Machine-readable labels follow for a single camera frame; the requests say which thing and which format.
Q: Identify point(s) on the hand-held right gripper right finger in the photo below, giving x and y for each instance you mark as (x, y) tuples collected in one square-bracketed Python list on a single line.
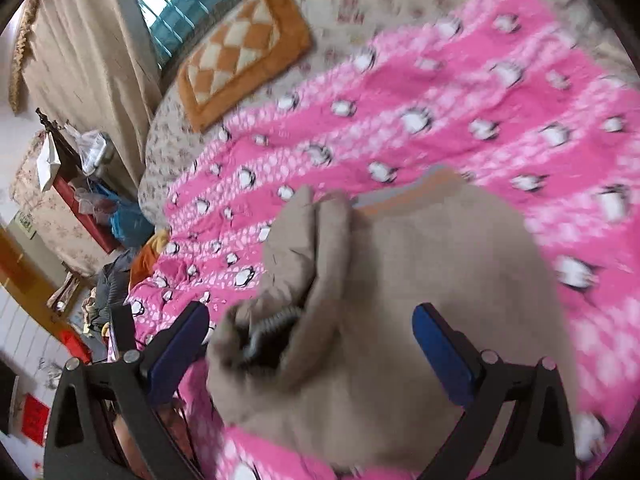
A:
[(442, 355)]

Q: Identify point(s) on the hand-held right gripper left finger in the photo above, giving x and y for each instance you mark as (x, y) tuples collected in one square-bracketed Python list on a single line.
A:
[(180, 345)]

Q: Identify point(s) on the beige zip jacket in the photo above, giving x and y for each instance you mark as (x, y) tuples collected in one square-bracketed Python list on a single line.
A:
[(425, 260)]

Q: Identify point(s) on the orange cloth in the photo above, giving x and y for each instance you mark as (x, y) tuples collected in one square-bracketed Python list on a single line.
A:
[(147, 260)]

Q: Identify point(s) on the grey clothing pile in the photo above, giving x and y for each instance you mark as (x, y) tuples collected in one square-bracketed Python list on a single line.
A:
[(110, 280)]

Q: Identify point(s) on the blue plastic bag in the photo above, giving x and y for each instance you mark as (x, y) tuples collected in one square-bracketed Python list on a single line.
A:
[(127, 222)]

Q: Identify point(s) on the red paper sheet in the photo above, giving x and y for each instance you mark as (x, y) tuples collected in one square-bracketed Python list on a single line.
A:
[(37, 417)]

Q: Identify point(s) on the red wooden cabinet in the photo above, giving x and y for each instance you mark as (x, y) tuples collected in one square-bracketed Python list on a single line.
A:
[(75, 195)]

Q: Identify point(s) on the clear plastic bag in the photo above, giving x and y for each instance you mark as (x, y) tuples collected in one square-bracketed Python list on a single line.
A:
[(92, 145)]

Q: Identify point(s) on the white paper bag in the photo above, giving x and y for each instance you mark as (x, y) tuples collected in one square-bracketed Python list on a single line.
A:
[(47, 165)]

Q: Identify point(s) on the pink penguin blanket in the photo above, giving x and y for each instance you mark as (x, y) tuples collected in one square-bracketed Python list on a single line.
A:
[(450, 85)]

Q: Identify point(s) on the beige curtain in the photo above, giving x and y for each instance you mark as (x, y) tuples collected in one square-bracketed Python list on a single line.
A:
[(85, 60)]

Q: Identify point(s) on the orange checkered cushion mat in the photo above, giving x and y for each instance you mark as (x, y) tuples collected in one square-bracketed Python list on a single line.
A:
[(235, 45)]

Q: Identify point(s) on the window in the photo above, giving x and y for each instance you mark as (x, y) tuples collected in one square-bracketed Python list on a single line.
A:
[(175, 10)]

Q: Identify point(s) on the floral bed sheet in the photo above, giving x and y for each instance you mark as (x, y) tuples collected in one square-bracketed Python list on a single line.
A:
[(360, 10)]

